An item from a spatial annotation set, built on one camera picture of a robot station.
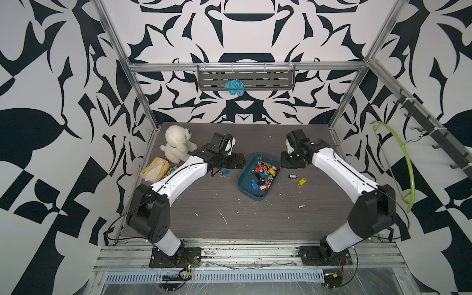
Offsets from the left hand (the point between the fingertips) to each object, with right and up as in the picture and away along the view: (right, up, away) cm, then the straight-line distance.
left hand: (238, 158), depth 85 cm
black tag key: (+28, -10, +13) cm, 33 cm away
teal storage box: (+9, -12, +9) cm, 18 cm away
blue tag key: (-7, -8, +12) cm, 16 cm away
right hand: (+21, -1, +1) cm, 21 cm away
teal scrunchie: (-2, +36, +6) cm, 37 cm away
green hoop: (+60, -12, -17) cm, 64 cm away
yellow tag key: (+33, -13, +11) cm, 37 cm away
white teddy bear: (-29, +5, +5) cm, 30 cm away
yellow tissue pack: (-41, -7, +9) cm, 43 cm away
